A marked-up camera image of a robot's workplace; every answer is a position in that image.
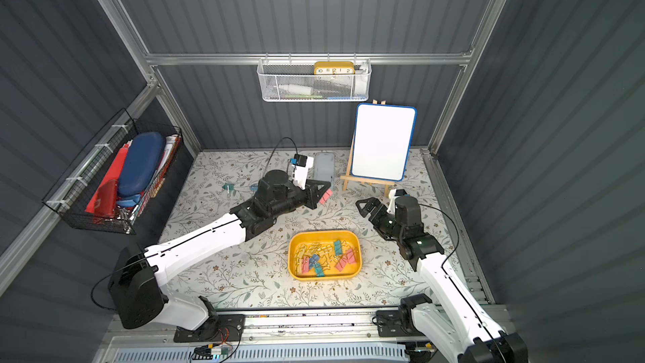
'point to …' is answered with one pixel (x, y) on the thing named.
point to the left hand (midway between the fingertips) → (332, 186)
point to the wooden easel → (349, 177)
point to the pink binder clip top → (326, 197)
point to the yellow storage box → (324, 255)
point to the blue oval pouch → (144, 155)
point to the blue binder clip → (313, 260)
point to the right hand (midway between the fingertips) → (368, 208)
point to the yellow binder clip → (300, 251)
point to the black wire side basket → (74, 192)
